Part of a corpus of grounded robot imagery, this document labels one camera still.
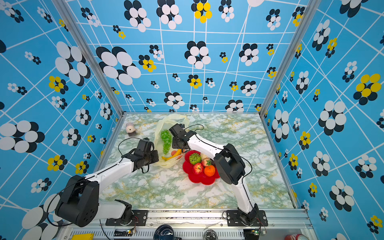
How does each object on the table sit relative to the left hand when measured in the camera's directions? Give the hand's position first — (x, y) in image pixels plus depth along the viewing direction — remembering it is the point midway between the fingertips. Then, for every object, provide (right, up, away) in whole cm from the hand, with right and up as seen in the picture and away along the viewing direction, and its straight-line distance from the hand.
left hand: (158, 155), depth 91 cm
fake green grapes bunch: (+3, +11, +10) cm, 15 cm away
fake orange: (+31, -8, -6) cm, 33 cm away
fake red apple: (+24, -7, -6) cm, 26 cm away
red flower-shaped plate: (+26, -12, -6) cm, 30 cm away
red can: (+65, -28, -30) cm, 76 cm away
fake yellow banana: (+12, +1, +4) cm, 13 cm away
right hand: (+12, +7, +3) cm, 14 cm away
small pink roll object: (-22, +15, +10) cm, 28 cm away
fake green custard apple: (+23, -1, -4) cm, 23 cm away
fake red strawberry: (+29, -3, -6) cm, 30 cm away
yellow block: (-28, -33, -22) cm, 49 cm away
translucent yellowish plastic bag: (+6, -2, +5) cm, 8 cm away
